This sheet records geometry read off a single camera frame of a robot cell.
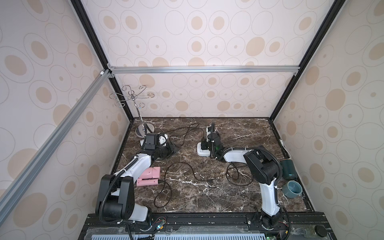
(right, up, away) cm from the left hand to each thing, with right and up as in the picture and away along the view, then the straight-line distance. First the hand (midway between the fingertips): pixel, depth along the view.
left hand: (183, 147), depth 85 cm
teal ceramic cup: (+61, -23, -2) cm, 66 cm away
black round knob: (+61, -33, -21) cm, 73 cm away
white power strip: (+11, -5, +11) cm, 17 cm away
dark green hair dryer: (+62, -13, +2) cm, 63 cm away
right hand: (+16, +5, +16) cm, 23 cm away
